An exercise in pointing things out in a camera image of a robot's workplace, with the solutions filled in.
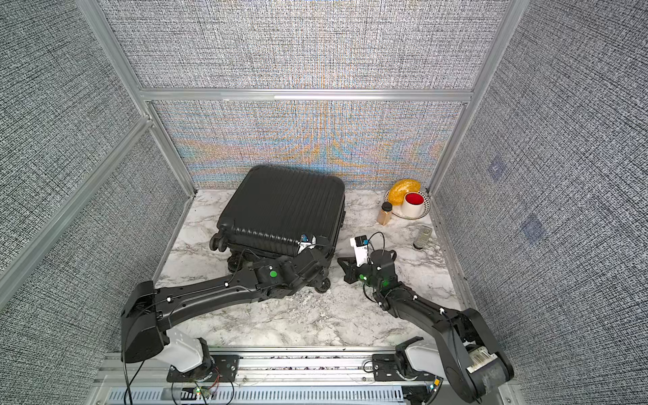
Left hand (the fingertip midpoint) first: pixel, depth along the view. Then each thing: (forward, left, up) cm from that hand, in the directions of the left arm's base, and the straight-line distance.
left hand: (323, 268), depth 77 cm
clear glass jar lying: (+16, -38, -9) cm, 42 cm away
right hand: (+7, -6, -4) cm, 10 cm away
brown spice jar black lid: (+28, -26, -11) cm, 40 cm away
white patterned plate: (+33, -33, -14) cm, 49 cm away
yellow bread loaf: (+42, -36, -9) cm, 56 cm away
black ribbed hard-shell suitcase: (+19, +17, +4) cm, 26 cm away
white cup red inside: (+31, -38, -8) cm, 50 cm away
